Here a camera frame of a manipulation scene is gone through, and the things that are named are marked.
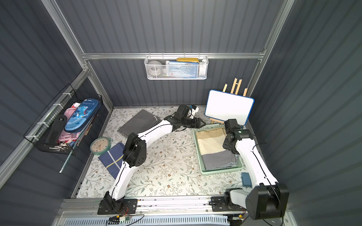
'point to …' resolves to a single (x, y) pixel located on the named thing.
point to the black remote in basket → (55, 132)
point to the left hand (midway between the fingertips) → (206, 126)
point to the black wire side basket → (65, 104)
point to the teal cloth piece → (246, 180)
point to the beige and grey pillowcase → (214, 156)
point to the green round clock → (100, 145)
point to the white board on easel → (224, 106)
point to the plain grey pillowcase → (141, 121)
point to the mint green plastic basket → (200, 163)
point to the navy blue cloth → (112, 159)
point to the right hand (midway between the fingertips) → (236, 147)
